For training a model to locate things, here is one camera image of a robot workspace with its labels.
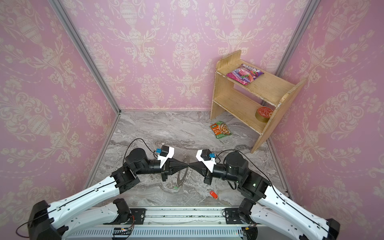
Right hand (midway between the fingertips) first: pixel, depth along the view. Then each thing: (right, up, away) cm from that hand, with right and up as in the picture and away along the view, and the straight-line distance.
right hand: (191, 164), depth 61 cm
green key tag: (-7, -12, +6) cm, 15 cm away
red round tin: (+41, +22, +25) cm, 53 cm away
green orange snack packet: (+20, +13, +48) cm, 54 cm away
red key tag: (+12, -22, +21) cm, 32 cm away
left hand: (-2, -2, 0) cm, 3 cm away
